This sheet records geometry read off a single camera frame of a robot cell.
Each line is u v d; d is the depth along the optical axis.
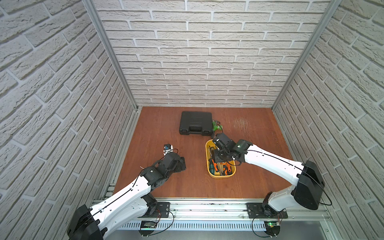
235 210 0.76
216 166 0.86
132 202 0.48
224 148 0.61
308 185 0.41
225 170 0.85
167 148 0.71
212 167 0.85
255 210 0.74
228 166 0.86
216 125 1.05
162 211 0.73
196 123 1.03
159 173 0.58
